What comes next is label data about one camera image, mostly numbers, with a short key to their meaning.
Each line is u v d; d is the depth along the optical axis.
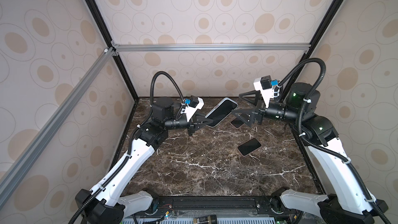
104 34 0.84
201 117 0.58
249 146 0.95
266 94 0.46
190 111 0.53
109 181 0.39
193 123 0.54
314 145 0.39
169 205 0.73
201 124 0.60
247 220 0.70
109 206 0.38
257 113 0.46
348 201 0.38
